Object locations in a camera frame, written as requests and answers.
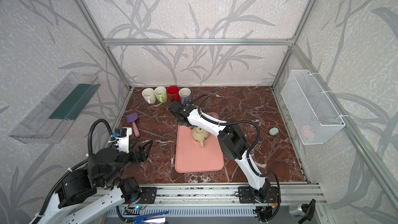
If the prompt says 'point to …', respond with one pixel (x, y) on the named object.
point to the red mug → (173, 92)
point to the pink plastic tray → (190, 157)
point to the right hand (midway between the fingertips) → (187, 116)
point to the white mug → (149, 95)
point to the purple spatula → (131, 118)
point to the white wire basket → (315, 119)
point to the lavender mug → (184, 94)
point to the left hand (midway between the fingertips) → (149, 138)
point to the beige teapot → (199, 135)
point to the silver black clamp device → (304, 211)
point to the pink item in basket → (306, 132)
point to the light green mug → (161, 94)
